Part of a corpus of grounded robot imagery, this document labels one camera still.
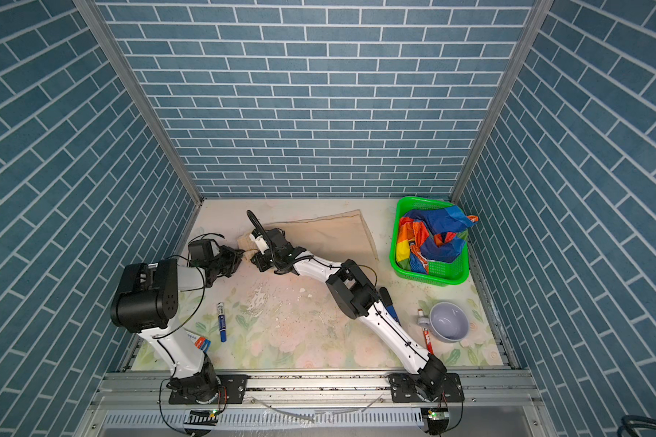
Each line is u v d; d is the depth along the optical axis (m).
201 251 0.79
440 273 0.98
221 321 0.85
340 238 1.08
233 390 0.73
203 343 0.82
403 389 0.74
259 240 0.93
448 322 0.86
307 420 0.70
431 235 0.91
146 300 0.50
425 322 0.82
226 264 0.89
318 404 0.73
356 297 0.66
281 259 0.85
